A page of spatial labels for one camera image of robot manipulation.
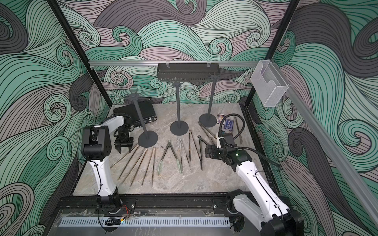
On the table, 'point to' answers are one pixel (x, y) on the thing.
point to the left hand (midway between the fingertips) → (125, 150)
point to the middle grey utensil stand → (178, 128)
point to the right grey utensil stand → (208, 120)
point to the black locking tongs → (200, 139)
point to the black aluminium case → (146, 109)
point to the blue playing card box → (228, 124)
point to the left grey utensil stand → (147, 139)
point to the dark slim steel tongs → (190, 132)
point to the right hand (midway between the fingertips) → (211, 150)
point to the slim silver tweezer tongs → (181, 143)
